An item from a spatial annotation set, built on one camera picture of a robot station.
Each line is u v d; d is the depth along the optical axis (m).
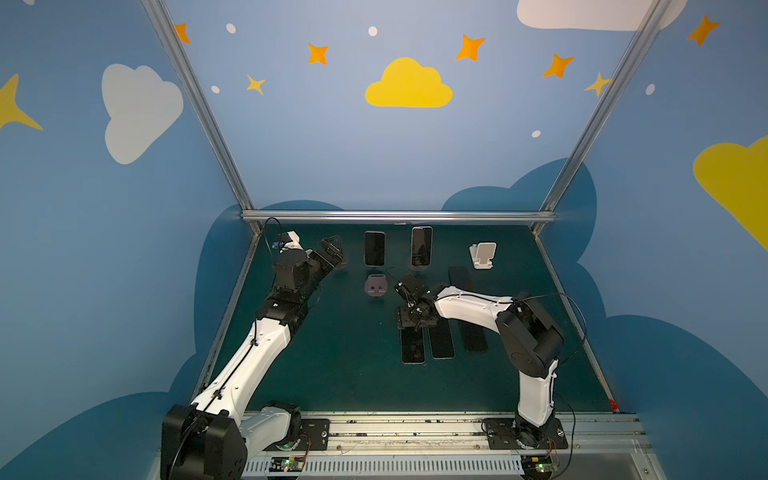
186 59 0.77
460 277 1.08
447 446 0.74
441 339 0.92
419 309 0.70
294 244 0.70
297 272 0.57
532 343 0.51
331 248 0.69
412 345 0.91
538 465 0.71
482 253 1.07
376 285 1.01
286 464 0.71
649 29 0.72
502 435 0.74
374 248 1.19
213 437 0.38
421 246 1.02
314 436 0.74
